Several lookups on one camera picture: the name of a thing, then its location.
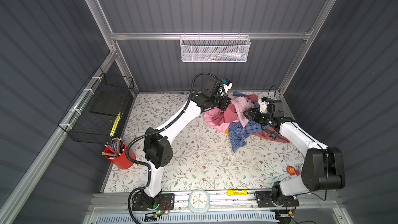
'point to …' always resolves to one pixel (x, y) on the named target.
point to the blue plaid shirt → (237, 131)
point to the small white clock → (199, 201)
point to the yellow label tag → (237, 192)
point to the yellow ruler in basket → (114, 124)
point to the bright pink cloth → (215, 117)
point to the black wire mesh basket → (90, 116)
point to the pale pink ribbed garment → (241, 104)
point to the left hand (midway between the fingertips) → (230, 101)
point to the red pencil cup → (116, 154)
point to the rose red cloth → (230, 113)
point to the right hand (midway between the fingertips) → (251, 115)
